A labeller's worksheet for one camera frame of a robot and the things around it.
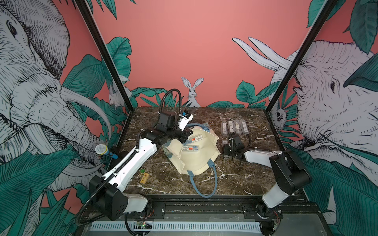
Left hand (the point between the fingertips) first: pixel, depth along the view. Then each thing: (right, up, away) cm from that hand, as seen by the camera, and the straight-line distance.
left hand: (192, 129), depth 75 cm
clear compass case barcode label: (+23, 0, +32) cm, 40 cm away
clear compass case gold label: (+29, +2, +35) cm, 45 cm away
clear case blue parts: (+39, -1, +32) cm, 50 cm away
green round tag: (-31, -26, +12) cm, 42 cm away
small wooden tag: (-28, -29, +8) cm, 41 cm away
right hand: (+21, -12, +22) cm, 33 cm away
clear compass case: (+34, +2, +35) cm, 49 cm away
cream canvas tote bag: (+1, -16, +20) cm, 26 cm away
